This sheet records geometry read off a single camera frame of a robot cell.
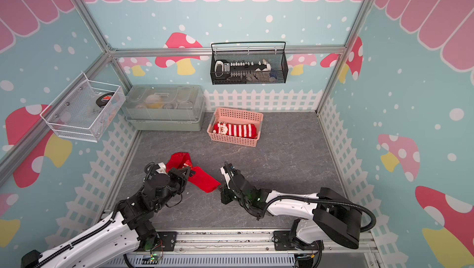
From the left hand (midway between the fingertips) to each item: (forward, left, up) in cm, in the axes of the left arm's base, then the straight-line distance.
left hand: (193, 169), depth 77 cm
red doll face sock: (+13, +13, -16) cm, 24 cm away
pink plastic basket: (+44, -16, -15) cm, 49 cm away
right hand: (-5, -10, -7) cm, 13 cm away
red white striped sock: (+32, -20, -12) cm, 39 cm away
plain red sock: (-2, -4, -6) cm, 7 cm away
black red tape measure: (+23, +39, +18) cm, 49 cm away
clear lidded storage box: (+39, +24, -1) cm, 46 cm away
